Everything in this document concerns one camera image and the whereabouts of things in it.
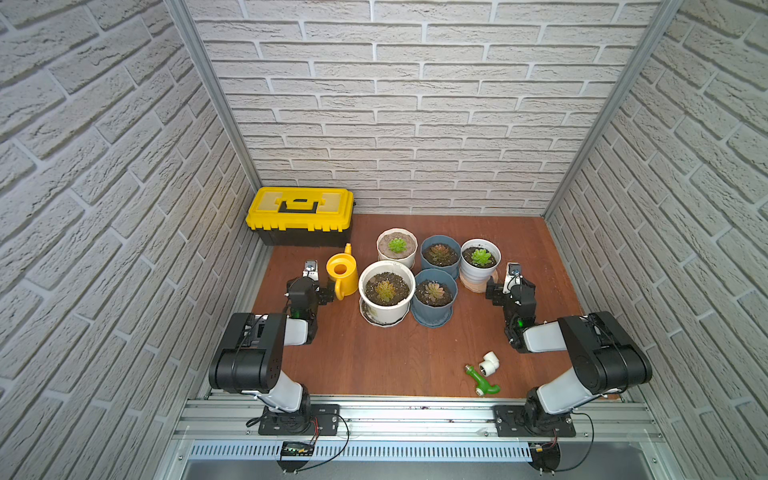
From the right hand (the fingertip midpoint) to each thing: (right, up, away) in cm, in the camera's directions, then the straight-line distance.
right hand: (511, 278), depth 93 cm
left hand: (-67, +1, 0) cm, 67 cm away
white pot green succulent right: (-10, +6, +1) cm, 12 cm away
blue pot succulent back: (-23, +8, +3) cm, 24 cm away
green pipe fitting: (-14, -28, -16) cm, 35 cm away
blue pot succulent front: (-25, -4, -6) cm, 26 cm away
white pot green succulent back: (-37, +10, +1) cm, 38 cm away
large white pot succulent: (-40, -2, -8) cm, 41 cm away
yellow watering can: (-54, +3, -4) cm, 54 cm away
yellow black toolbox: (-69, +20, +4) cm, 72 cm away
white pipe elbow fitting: (-11, -23, -13) cm, 28 cm away
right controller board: (-2, -39, -25) cm, 47 cm away
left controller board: (-63, -42, -22) cm, 78 cm away
